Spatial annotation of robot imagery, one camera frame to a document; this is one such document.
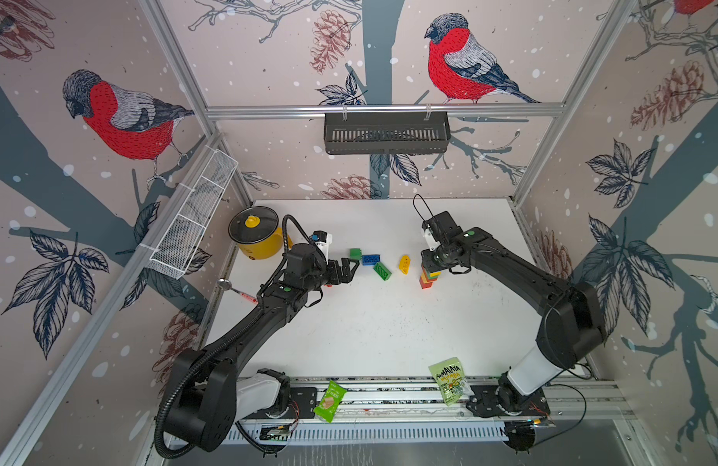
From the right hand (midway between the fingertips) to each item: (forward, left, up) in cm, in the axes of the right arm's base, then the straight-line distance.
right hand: (429, 258), depth 89 cm
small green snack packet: (-38, +28, -11) cm, 48 cm away
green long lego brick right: (+1, +15, -10) cm, 18 cm away
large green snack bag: (-30, -4, -12) cm, 33 cm away
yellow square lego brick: (-4, +1, -6) cm, 7 cm away
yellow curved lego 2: (-6, -1, +1) cm, 6 cm away
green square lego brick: (+8, +24, -10) cm, 28 cm away
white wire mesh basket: (+9, +76, +8) cm, 77 cm away
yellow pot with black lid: (+12, +60, -4) cm, 62 cm away
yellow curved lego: (+4, +7, -11) cm, 13 cm away
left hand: (-4, +24, +6) cm, 25 cm away
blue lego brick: (+5, +19, -10) cm, 22 cm away
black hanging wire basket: (+43, +14, +18) cm, 48 cm away
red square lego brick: (-4, 0, -11) cm, 11 cm away
